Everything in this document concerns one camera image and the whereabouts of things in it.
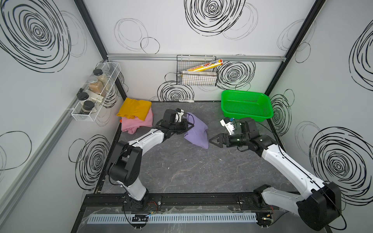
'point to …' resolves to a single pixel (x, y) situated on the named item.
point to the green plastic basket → (239, 104)
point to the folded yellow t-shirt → (132, 108)
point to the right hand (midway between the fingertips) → (214, 141)
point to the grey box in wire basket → (199, 78)
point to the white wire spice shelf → (111, 70)
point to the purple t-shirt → (197, 135)
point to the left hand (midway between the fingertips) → (193, 124)
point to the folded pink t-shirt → (130, 125)
